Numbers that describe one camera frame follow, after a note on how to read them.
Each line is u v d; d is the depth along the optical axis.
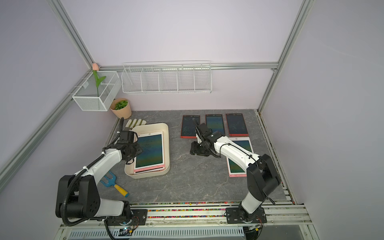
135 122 1.13
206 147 0.61
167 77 1.02
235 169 0.88
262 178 0.44
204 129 0.68
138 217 0.74
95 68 0.89
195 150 0.75
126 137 0.70
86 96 0.78
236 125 1.12
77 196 0.42
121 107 1.08
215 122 1.16
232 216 0.74
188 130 1.08
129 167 0.90
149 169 0.89
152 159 0.96
